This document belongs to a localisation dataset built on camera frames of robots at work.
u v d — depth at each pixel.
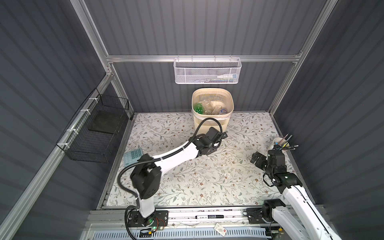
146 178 0.46
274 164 0.60
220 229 0.69
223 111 0.91
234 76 0.91
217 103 1.02
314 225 0.43
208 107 1.01
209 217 0.74
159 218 0.72
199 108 0.85
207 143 0.64
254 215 0.74
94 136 0.73
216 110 1.05
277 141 0.96
